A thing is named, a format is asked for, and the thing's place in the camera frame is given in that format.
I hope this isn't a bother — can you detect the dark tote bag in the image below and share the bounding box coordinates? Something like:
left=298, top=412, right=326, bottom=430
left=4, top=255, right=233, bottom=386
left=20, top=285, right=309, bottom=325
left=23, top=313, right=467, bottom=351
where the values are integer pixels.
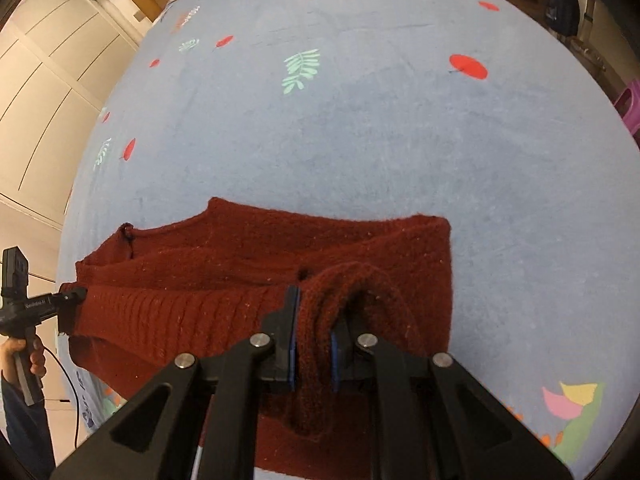
left=546, top=0, right=584, bottom=37

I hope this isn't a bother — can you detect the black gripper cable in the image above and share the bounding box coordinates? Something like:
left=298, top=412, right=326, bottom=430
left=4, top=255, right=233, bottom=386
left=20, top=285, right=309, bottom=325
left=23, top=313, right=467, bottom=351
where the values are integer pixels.
left=37, top=344, right=85, bottom=453

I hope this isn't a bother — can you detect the white wardrobe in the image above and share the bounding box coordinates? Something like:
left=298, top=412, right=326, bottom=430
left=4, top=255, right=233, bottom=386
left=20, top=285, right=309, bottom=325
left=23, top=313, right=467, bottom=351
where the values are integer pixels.
left=0, top=0, right=166, bottom=281

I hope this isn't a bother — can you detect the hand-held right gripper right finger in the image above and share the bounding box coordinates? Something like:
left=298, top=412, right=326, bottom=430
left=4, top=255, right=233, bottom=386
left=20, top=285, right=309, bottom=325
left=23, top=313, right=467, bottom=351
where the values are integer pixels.
left=330, top=319, right=573, bottom=480

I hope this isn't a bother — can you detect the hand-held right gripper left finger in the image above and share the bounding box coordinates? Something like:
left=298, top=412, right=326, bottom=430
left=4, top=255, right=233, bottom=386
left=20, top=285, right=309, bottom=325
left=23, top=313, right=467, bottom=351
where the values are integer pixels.
left=50, top=284, right=301, bottom=480

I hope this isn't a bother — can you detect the blue printed blanket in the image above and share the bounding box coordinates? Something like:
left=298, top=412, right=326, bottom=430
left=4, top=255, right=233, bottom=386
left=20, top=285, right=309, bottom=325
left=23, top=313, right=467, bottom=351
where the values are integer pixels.
left=50, top=0, right=640, bottom=480

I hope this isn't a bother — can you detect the dark red knitted sweater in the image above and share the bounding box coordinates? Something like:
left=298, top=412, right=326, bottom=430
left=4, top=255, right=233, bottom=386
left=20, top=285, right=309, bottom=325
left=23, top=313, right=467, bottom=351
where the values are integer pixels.
left=57, top=196, right=453, bottom=480

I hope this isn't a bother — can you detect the purple plastic stool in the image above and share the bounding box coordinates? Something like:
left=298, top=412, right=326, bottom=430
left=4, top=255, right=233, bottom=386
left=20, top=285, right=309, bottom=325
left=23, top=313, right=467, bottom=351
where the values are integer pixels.
left=614, top=79, right=640, bottom=137

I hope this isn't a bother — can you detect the person's left forearm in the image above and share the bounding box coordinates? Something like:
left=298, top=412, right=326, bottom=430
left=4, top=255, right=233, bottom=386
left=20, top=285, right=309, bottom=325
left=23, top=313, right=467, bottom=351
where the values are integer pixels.
left=0, top=372, right=57, bottom=480

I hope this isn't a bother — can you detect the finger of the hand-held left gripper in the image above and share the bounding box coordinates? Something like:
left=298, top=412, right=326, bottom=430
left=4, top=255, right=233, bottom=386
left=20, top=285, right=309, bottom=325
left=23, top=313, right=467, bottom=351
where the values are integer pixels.
left=52, top=284, right=89, bottom=322

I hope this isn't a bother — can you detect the person's left hand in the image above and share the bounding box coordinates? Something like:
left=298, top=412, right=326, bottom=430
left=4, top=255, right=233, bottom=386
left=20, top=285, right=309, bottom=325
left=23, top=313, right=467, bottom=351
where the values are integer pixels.
left=0, top=336, right=49, bottom=380

